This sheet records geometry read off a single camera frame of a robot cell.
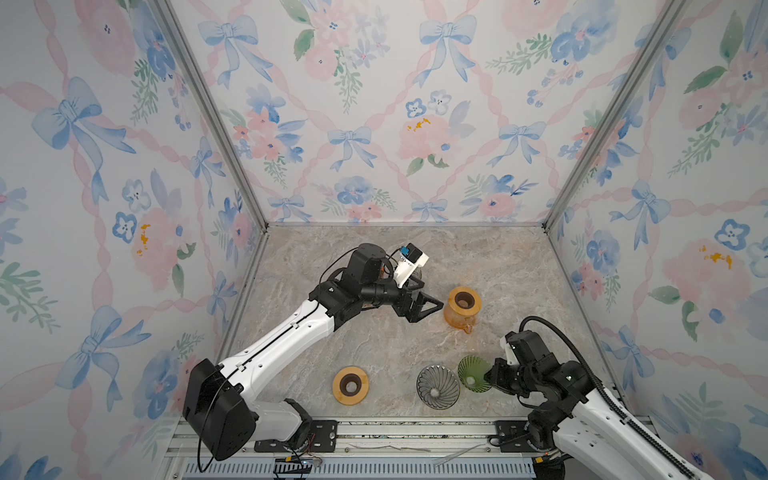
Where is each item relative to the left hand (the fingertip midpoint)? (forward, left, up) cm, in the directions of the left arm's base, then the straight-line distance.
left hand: (433, 293), depth 68 cm
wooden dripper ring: (+10, -13, -20) cm, 26 cm away
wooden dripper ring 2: (-12, +20, -28) cm, 37 cm away
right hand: (-11, -15, -23) cm, 29 cm away
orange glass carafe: (+8, -12, -29) cm, 32 cm away
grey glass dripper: (-13, -3, -26) cm, 29 cm away
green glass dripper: (-10, -13, -25) cm, 30 cm away
